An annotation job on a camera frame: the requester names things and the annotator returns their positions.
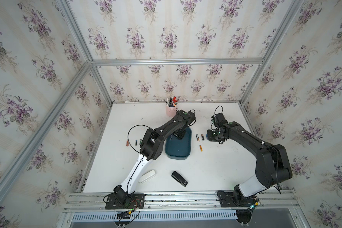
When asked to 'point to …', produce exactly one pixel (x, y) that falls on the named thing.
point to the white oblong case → (147, 176)
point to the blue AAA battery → (207, 136)
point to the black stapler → (181, 180)
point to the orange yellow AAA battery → (201, 147)
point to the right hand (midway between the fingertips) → (211, 137)
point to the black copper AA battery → (197, 137)
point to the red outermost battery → (127, 142)
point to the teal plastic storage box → (175, 148)
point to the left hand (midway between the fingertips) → (176, 137)
